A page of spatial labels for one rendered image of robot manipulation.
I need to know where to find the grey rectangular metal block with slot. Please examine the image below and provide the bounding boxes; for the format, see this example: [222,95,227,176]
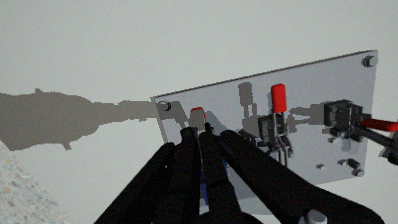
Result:
[383,131,398,159]

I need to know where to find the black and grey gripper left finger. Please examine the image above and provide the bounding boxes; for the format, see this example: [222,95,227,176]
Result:
[94,110,202,224]

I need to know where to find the grey metal fixture plate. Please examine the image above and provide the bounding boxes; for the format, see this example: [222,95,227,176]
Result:
[155,50,378,185]

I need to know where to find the dark blue rectangular block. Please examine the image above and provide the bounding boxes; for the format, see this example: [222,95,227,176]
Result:
[200,157,227,205]

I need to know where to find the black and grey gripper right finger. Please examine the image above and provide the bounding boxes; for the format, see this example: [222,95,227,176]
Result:
[196,109,385,224]

